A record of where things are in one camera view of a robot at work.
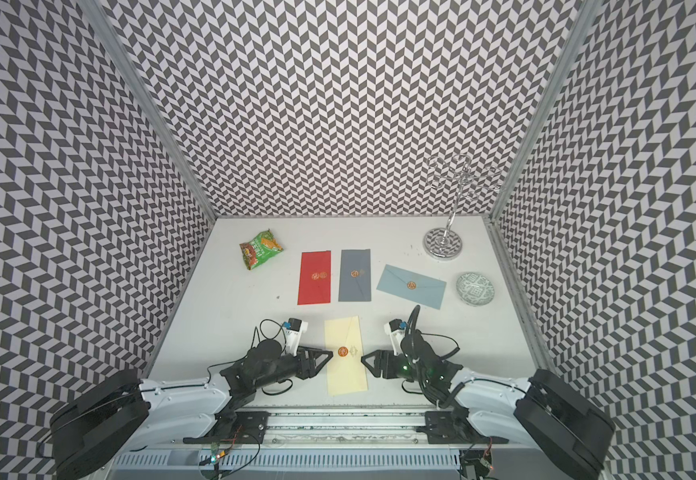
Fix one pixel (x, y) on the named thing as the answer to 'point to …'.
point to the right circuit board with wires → (480, 459)
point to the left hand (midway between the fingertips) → (327, 357)
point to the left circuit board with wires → (216, 454)
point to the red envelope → (315, 277)
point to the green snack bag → (259, 249)
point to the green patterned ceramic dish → (474, 289)
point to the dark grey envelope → (355, 276)
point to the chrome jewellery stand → (445, 243)
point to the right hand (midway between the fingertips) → (370, 366)
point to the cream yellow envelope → (347, 372)
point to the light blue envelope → (412, 286)
